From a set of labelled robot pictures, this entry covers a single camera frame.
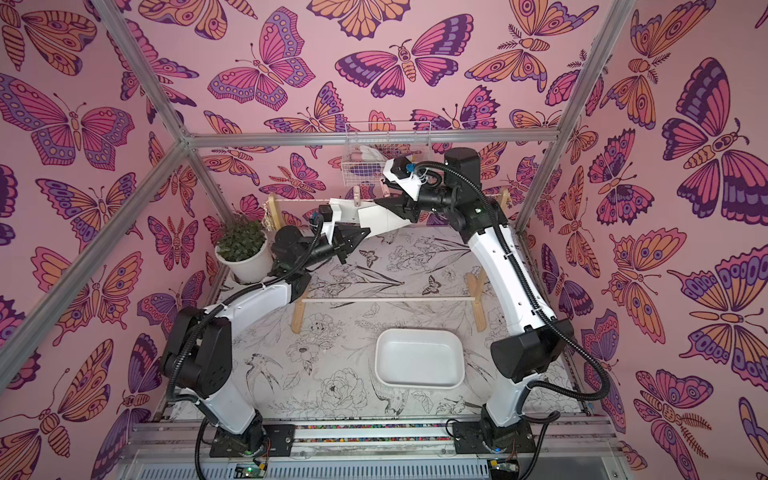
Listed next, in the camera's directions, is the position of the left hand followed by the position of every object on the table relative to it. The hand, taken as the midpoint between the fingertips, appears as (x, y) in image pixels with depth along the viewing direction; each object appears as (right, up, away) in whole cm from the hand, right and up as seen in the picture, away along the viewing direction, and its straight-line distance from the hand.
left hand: (372, 230), depth 75 cm
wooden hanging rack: (-16, -16, -6) cm, 24 cm away
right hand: (+4, +10, -8) cm, 13 cm away
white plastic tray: (+13, -37, +13) cm, 41 cm away
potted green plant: (-42, -5, +19) cm, 46 cm away
